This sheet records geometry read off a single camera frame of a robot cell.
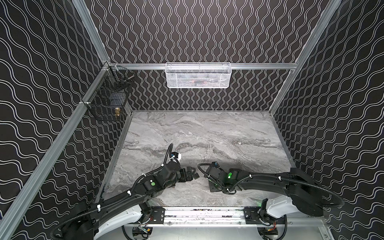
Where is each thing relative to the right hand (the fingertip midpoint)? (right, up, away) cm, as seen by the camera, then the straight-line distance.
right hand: (212, 186), depth 83 cm
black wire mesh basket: (-64, +53, +10) cm, 83 cm away
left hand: (-10, +10, -6) cm, 15 cm away
